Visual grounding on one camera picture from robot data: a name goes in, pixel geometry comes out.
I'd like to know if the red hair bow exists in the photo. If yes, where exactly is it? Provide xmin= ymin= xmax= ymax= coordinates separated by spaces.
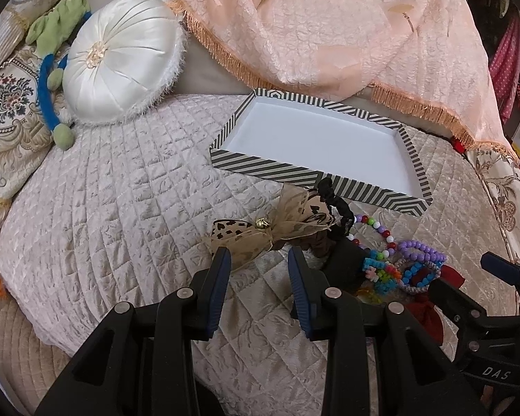
xmin=406 ymin=265 xmax=465 ymax=347

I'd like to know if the striped black white tray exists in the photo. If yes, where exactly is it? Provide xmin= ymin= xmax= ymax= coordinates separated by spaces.
xmin=209 ymin=88 xmax=433 ymax=217

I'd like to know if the floral embroidered pillow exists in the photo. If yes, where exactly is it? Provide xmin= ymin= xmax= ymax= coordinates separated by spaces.
xmin=0 ymin=46 xmax=52 ymax=231

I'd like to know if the green blue plush toy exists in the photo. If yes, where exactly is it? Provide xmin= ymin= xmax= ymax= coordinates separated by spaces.
xmin=26 ymin=0 xmax=91 ymax=151

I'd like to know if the black scrunchie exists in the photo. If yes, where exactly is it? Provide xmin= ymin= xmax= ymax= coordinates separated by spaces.
xmin=317 ymin=176 xmax=356 ymax=242

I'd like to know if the multicolour bead bracelet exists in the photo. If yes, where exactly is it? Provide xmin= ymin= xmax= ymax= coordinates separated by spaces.
xmin=345 ymin=213 xmax=397 ymax=258

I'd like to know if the white round satin cushion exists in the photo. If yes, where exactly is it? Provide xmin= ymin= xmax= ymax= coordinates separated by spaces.
xmin=63 ymin=0 xmax=187 ymax=126

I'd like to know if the quilted beige bedspread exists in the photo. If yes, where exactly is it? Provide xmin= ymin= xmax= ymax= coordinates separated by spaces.
xmin=0 ymin=92 xmax=520 ymax=416

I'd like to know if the peach fringed blanket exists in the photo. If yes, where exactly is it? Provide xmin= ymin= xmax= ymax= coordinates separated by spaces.
xmin=170 ymin=0 xmax=513 ymax=155

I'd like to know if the beige patterned hair bow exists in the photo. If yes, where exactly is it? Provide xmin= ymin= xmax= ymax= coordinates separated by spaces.
xmin=209 ymin=184 xmax=336 ymax=270

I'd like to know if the pink dotted hanging garment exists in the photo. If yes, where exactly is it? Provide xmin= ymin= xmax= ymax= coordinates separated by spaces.
xmin=489 ymin=11 xmax=520 ymax=123

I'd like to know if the floral beige side pillow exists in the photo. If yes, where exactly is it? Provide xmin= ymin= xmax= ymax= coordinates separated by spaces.
xmin=467 ymin=148 xmax=520 ymax=264

